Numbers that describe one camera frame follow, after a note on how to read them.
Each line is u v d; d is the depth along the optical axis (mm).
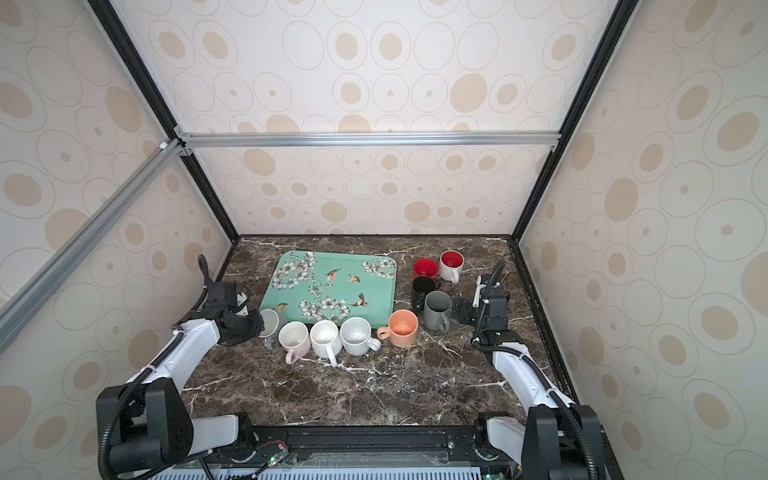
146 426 407
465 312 779
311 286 1054
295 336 852
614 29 700
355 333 922
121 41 712
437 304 913
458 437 734
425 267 1012
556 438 402
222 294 684
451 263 1062
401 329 921
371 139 930
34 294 532
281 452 714
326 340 834
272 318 833
